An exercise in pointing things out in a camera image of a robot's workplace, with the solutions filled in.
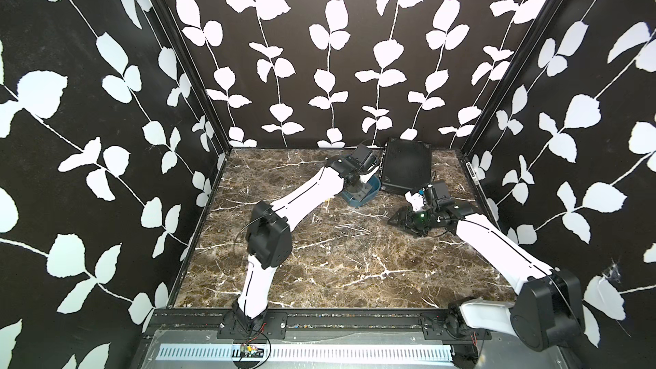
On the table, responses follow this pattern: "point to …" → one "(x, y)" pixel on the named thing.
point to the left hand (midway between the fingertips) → (360, 184)
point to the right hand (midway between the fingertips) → (391, 219)
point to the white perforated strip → (311, 353)
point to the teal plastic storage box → (368, 197)
